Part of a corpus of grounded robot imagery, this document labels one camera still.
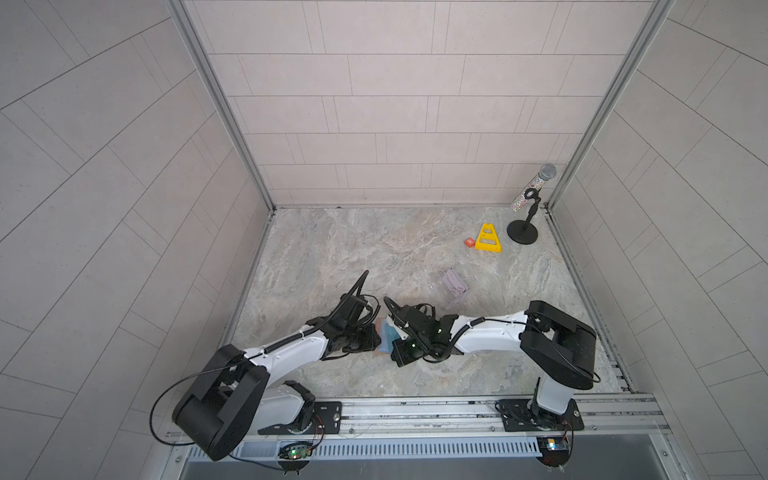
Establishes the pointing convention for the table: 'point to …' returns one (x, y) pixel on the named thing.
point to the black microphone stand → (524, 232)
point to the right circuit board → (553, 449)
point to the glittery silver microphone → (547, 172)
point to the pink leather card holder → (387, 334)
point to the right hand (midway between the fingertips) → (390, 363)
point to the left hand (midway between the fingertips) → (386, 340)
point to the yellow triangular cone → (488, 239)
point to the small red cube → (469, 242)
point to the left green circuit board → (300, 452)
